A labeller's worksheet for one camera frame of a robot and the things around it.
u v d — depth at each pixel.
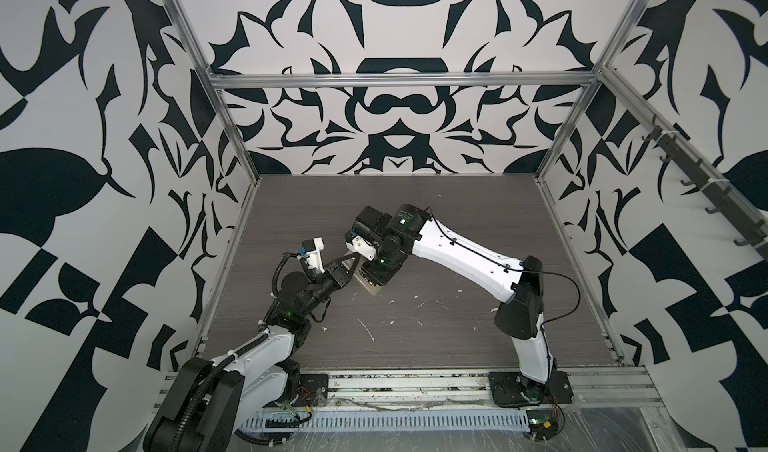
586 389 0.76
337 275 0.71
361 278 0.76
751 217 0.53
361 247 0.70
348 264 0.77
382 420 0.65
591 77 0.92
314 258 0.74
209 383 0.41
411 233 0.52
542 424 0.71
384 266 0.65
